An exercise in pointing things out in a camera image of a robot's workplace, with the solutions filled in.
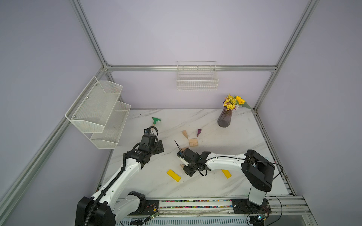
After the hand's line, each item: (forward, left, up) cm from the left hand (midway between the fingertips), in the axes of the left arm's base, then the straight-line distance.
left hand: (156, 147), depth 84 cm
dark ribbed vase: (+28, -48, -6) cm, 56 cm away
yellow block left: (-13, -11, -12) cm, 21 cm away
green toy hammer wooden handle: (+29, +6, -9) cm, 31 cm away
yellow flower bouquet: (+26, -48, +13) cm, 56 cm away
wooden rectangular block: (+13, -23, -12) cm, 29 cm away
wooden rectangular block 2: (+9, -23, -11) cm, 28 cm away
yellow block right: (-12, -43, -12) cm, 46 cm away
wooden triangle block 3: (-10, -16, -3) cm, 19 cm away
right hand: (-8, -20, -13) cm, 25 cm away
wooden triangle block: (+18, -17, -11) cm, 28 cm away
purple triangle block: (+19, -28, -11) cm, 35 cm away
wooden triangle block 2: (+6, -16, -13) cm, 22 cm away
